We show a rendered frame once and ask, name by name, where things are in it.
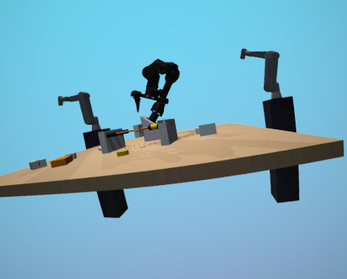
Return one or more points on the yellow short cylinder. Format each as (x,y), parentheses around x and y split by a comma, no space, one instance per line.
(123,153)

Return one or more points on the orange rectangular block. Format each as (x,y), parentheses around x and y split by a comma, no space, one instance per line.
(62,161)

